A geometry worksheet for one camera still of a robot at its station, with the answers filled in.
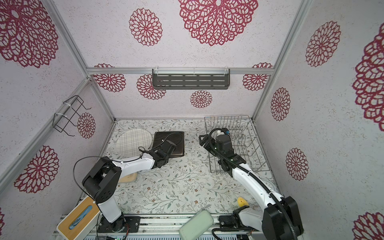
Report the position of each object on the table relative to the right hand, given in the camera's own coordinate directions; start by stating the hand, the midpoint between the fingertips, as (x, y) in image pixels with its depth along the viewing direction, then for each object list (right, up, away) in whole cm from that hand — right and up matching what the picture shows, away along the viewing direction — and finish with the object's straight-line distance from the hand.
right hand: (202, 137), depth 80 cm
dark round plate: (-16, -1, +24) cm, 29 cm away
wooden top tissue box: (-60, -41, -10) cm, 73 cm away
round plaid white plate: (-52, -4, +28) cm, 59 cm away
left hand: (-22, -8, +15) cm, 27 cm away
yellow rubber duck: (+21, -35, 0) cm, 40 cm away
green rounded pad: (-2, -42, -7) cm, 43 cm away
